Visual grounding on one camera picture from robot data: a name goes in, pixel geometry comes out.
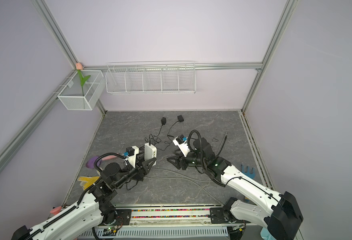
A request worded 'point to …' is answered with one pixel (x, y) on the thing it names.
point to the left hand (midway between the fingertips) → (151, 157)
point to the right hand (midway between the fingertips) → (171, 156)
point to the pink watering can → (56, 210)
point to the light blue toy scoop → (266, 235)
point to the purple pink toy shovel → (90, 163)
